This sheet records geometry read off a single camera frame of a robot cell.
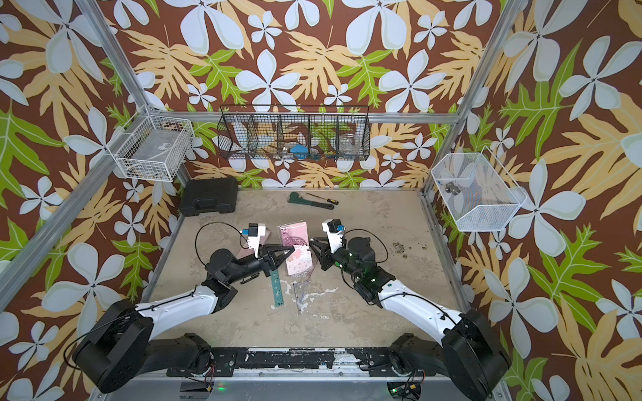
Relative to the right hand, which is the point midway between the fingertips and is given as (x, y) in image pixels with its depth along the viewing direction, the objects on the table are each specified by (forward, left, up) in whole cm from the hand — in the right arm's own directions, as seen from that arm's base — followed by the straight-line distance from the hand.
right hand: (310, 240), depth 77 cm
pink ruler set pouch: (-7, +17, +6) cm, 19 cm away
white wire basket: (+32, +57, +12) cm, 67 cm away
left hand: (-4, +5, +3) cm, 7 cm away
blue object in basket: (+36, +5, +7) cm, 37 cm away
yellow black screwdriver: (+36, -7, -20) cm, 42 cm away
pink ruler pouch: (-2, +4, +6) cm, 7 cm away
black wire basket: (+45, +7, +9) cm, 47 cm away
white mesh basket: (+16, -57, +4) cm, 59 cm away
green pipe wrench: (+37, +9, -20) cm, 43 cm away
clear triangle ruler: (-7, +4, -22) cm, 24 cm away
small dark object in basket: (+19, -49, +5) cm, 52 cm away
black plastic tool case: (+41, +48, -22) cm, 67 cm away
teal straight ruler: (-6, +13, -22) cm, 26 cm away
